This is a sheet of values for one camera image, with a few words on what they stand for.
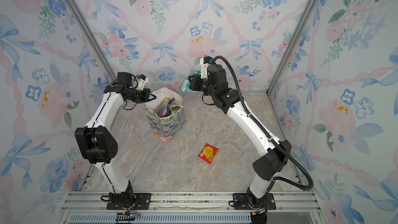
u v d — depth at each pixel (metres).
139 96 0.76
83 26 0.83
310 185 0.38
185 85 0.70
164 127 0.81
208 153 0.88
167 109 0.81
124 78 0.69
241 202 0.73
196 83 0.62
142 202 0.74
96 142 0.49
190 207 0.73
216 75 0.51
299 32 0.85
